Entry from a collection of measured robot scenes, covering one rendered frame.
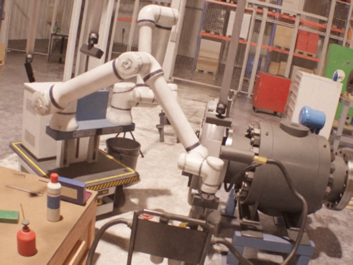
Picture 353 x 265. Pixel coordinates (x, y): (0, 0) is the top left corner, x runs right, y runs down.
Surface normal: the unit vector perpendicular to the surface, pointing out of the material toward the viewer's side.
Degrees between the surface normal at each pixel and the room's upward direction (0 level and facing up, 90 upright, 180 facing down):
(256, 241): 90
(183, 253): 90
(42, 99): 92
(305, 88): 90
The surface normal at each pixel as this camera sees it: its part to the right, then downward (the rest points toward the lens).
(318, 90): -0.22, 0.25
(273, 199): -0.17, 0.65
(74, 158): 0.71, 0.32
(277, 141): 0.07, -0.59
